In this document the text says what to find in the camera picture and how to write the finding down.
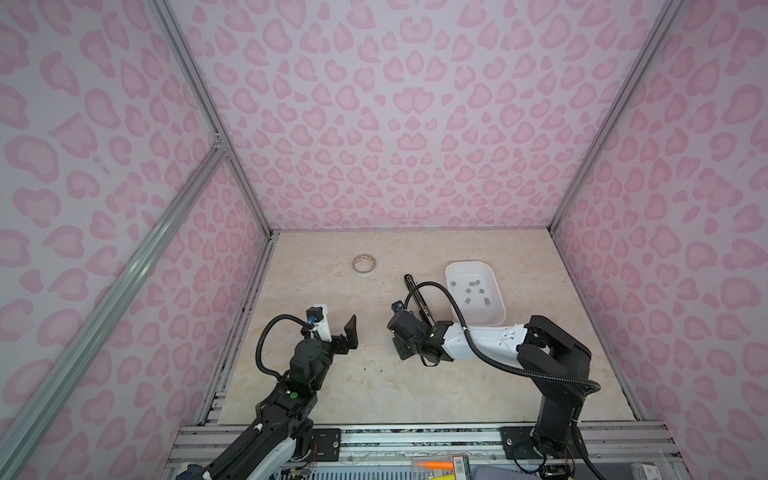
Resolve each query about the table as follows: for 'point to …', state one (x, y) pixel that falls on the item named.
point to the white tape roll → (364, 265)
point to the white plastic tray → (476, 291)
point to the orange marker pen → (437, 465)
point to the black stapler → (424, 310)
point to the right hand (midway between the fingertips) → (402, 338)
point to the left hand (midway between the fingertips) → (341, 313)
